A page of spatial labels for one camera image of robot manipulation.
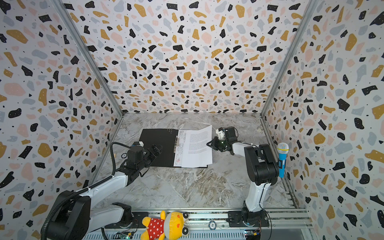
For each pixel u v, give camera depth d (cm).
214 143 87
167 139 107
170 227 66
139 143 82
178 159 97
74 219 40
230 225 73
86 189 46
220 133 93
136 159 66
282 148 71
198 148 100
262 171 51
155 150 80
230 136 81
